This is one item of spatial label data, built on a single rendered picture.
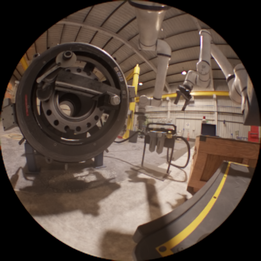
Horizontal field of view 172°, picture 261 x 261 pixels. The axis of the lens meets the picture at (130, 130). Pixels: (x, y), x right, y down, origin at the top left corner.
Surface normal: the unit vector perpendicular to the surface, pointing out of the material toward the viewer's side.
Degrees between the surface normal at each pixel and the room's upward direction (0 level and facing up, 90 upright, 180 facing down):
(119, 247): 0
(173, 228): 0
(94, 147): 90
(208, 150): 90
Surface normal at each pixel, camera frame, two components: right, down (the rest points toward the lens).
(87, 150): 0.75, 0.10
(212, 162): -0.65, -0.07
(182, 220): 0.12, -0.99
